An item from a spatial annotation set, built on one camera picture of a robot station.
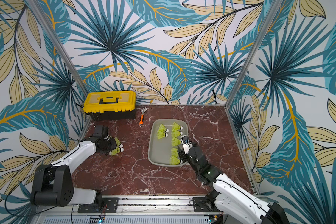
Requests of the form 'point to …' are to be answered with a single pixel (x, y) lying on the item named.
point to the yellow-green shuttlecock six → (174, 151)
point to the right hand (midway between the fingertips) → (184, 143)
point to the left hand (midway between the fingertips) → (114, 147)
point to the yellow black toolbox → (110, 105)
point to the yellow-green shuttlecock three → (175, 142)
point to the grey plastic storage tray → (159, 150)
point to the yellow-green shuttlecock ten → (118, 143)
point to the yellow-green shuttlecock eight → (162, 128)
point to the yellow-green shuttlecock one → (175, 133)
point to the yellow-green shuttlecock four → (174, 161)
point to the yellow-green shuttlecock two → (176, 127)
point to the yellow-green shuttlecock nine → (116, 150)
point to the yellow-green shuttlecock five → (160, 134)
